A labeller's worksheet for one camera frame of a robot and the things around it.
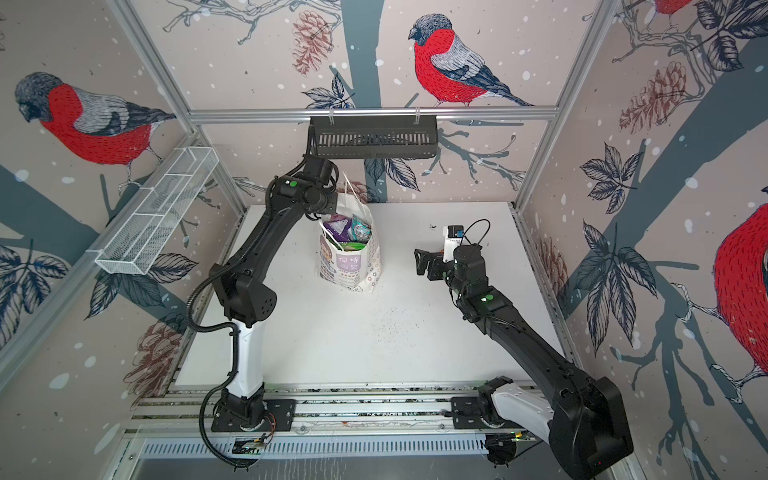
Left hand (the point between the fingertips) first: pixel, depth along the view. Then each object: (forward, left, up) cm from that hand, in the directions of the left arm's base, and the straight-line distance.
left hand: (324, 200), depth 88 cm
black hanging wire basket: (+31, -13, +2) cm, 34 cm away
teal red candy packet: (-7, -10, -6) cm, 14 cm away
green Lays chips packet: (-14, -10, -4) cm, 18 cm away
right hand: (-17, -30, -4) cm, 35 cm away
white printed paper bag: (-18, -11, -10) cm, 24 cm away
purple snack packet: (-4, -4, -7) cm, 9 cm away
